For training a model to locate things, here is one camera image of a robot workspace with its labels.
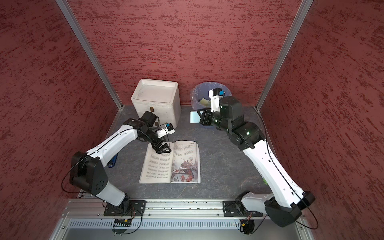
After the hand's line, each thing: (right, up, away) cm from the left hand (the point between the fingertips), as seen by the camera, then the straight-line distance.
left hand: (165, 147), depth 82 cm
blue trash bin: (+21, +35, +16) cm, 44 cm away
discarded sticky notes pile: (+25, +26, +18) cm, 41 cm away
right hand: (+18, +18, -18) cm, 31 cm away
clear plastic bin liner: (+20, +31, +13) cm, 39 cm away
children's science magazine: (+9, -12, +3) cm, 15 cm away
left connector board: (-19, -36, -9) cm, 42 cm away
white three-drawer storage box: (-6, +30, +15) cm, 34 cm away
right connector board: (+43, -37, -11) cm, 57 cm away
